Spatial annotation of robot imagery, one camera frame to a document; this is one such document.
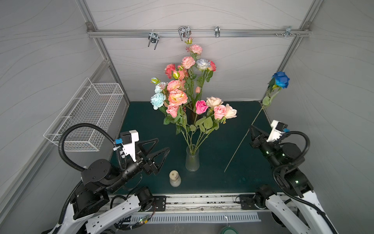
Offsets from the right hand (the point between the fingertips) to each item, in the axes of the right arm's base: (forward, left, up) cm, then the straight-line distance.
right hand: (253, 122), depth 65 cm
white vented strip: (-36, +49, -32) cm, 68 cm away
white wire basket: (+10, +80, -1) cm, 81 cm away
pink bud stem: (+28, +26, -5) cm, 38 cm away
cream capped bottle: (-19, +36, -23) cm, 47 cm away
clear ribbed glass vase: (-9, +27, -25) cm, 39 cm away
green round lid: (-38, +10, -23) cm, 46 cm away
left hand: (-16, +36, +8) cm, 40 cm away
